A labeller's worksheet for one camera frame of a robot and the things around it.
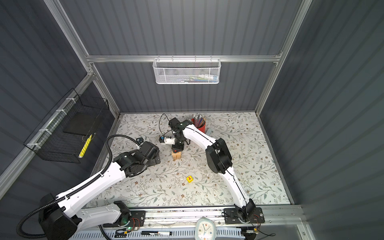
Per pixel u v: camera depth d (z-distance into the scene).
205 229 0.68
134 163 0.54
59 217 0.38
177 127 0.72
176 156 0.94
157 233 0.69
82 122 0.75
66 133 0.73
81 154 0.66
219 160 0.59
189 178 0.85
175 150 0.89
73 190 0.42
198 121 0.98
